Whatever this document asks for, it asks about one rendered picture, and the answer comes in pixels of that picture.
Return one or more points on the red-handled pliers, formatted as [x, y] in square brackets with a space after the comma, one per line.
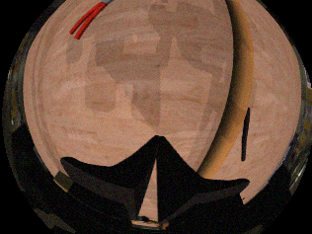
[91, 15]

